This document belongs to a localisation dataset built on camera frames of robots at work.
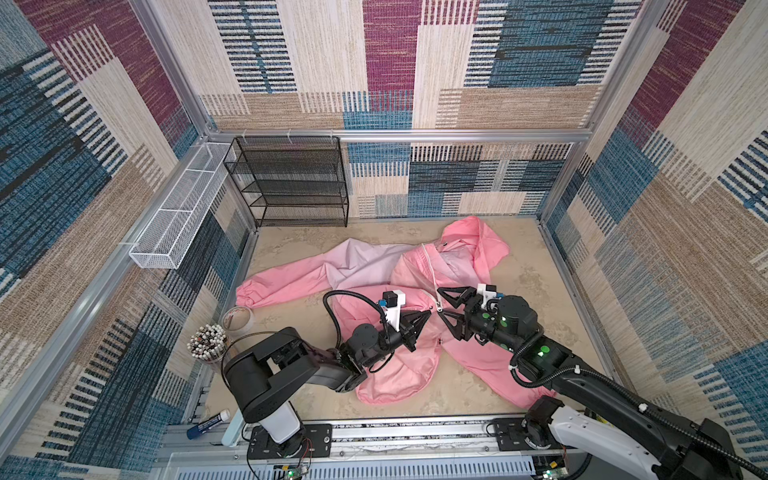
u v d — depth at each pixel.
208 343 0.71
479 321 0.65
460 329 0.68
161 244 0.91
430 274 0.81
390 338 0.71
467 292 0.67
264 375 0.47
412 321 0.73
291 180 1.09
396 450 0.73
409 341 0.70
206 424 0.75
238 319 0.96
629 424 0.45
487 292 0.72
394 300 0.69
